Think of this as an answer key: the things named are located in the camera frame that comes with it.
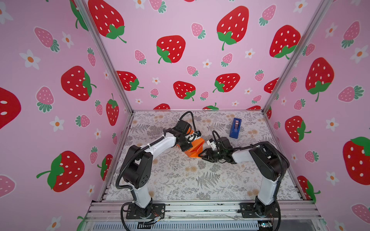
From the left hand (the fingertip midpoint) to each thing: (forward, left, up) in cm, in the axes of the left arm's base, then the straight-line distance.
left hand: (189, 143), depth 93 cm
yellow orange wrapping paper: (-1, -5, -4) cm, 7 cm away
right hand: (-9, -6, -4) cm, 11 cm away
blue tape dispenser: (+15, -34, -2) cm, 37 cm away
